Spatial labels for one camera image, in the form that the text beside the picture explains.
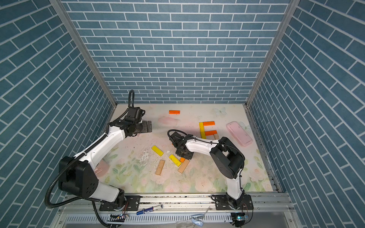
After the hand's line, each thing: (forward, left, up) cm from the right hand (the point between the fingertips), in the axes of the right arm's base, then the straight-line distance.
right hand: (181, 155), depth 92 cm
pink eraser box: (+23, -38, +1) cm, 44 cm away
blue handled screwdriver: (-31, +13, +2) cm, 33 cm away
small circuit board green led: (-31, -33, -1) cm, 45 cm away
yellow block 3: (-3, +4, +1) cm, 5 cm away
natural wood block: (+16, -23, +1) cm, 28 cm away
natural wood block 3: (-7, -2, 0) cm, 7 cm away
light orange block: (-3, -1, +1) cm, 3 cm away
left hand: (+10, +22, +16) cm, 29 cm away
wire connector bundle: (-35, +28, -3) cm, 45 cm away
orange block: (+37, +10, +1) cm, 38 cm away
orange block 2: (+28, -19, +1) cm, 34 cm away
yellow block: (+18, -14, +1) cm, 22 cm away
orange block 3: (+19, -19, +1) cm, 27 cm away
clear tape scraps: (-33, -12, +1) cm, 35 cm away
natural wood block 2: (-9, +12, +1) cm, 15 cm away
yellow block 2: (+3, +17, +1) cm, 17 cm away
